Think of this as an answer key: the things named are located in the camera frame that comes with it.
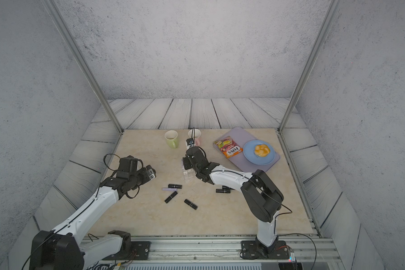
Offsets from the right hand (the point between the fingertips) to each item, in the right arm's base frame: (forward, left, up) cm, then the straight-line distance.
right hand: (187, 154), depth 89 cm
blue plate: (+14, -36, -15) cm, 42 cm away
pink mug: (+19, -4, -5) cm, 20 cm away
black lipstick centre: (-21, -2, -14) cm, 25 cm away
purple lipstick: (-13, +10, -14) cm, 22 cm away
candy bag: (+15, -23, -13) cm, 31 cm away
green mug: (+16, +12, -6) cm, 21 cm away
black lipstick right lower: (-13, -19, -16) cm, 28 cm away
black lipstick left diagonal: (-17, +9, -14) cm, 24 cm away
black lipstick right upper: (-11, -20, -15) cm, 27 cm away
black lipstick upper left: (-10, +10, -16) cm, 21 cm away
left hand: (-10, +17, -3) cm, 20 cm away
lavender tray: (+29, -33, -18) cm, 47 cm away
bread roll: (+12, -43, -13) cm, 47 cm away
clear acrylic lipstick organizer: (-4, 0, -13) cm, 13 cm away
